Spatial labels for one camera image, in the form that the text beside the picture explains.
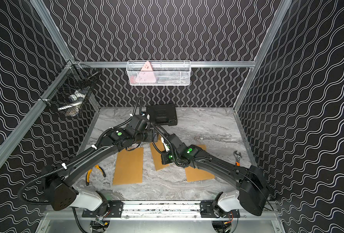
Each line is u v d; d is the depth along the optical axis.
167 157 0.69
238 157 0.92
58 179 0.41
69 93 0.92
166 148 0.70
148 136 0.70
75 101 0.86
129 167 0.90
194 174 0.86
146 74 0.90
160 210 0.76
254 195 0.41
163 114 1.13
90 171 0.52
